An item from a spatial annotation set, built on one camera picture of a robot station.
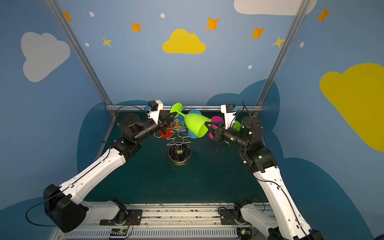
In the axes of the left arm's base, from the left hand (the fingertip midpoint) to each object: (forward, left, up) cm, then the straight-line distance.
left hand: (174, 110), depth 65 cm
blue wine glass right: (+5, -7, -24) cm, 26 cm away
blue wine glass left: (+2, -1, -11) cm, 12 cm away
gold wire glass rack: (+3, 0, -38) cm, 38 cm away
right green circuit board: (-41, -36, -45) cm, 71 cm away
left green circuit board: (-41, +28, -45) cm, 67 cm away
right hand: (-7, -15, 0) cm, 16 cm away
